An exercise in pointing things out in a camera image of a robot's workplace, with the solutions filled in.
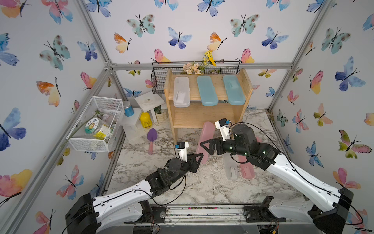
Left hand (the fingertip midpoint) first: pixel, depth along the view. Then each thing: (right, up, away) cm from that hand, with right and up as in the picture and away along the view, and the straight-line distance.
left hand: (203, 155), depth 71 cm
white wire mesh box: (-50, +22, +10) cm, 55 cm away
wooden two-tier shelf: (+14, +21, +20) cm, 31 cm away
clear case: (+19, -11, +18) cm, 28 cm away
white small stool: (-34, +29, +24) cm, 51 cm away
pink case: (+2, +10, +3) cm, 11 cm away
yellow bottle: (-37, +18, +31) cm, 51 cm away
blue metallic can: (-46, +23, +23) cm, 56 cm away
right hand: (+2, +7, -4) cm, 8 cm away
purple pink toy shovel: (-34, +6, +34) cm, 49 cm away
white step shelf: (-45, +20, +25) cm, 55 cm away
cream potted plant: (-28, +22, +36) cm, 50 cm away
